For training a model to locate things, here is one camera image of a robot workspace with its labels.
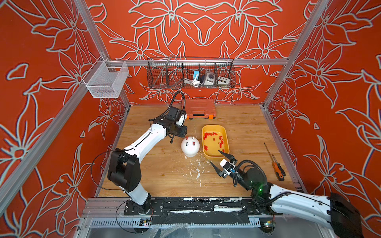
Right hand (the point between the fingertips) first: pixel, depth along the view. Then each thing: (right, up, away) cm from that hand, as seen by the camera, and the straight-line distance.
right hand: (213, 156), depth 70 cm
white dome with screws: (-11, +2, +16) cm, 19 cm away
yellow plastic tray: (+6, +4, +28) cm, 29 cm away
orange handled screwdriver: (+39, -12, +12) cm, 43 cm away
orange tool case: (-2, +26, +44) cm, 51 cm away
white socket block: (+10, +43, +24) cm, 50 cm away
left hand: (-15, +11, +16) cm, 25 cm away
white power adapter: (+1, +43, +20) cm, 48 cm away
